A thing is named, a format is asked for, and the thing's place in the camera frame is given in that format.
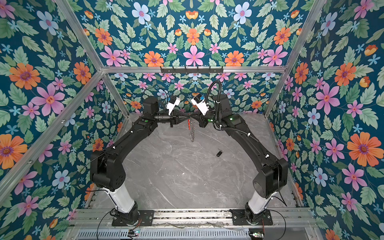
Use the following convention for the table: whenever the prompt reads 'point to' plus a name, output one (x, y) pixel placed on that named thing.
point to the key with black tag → (219, 153)
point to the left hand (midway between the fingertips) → (189, 113)
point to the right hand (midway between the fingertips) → (192, 112)
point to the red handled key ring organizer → (191, 127)
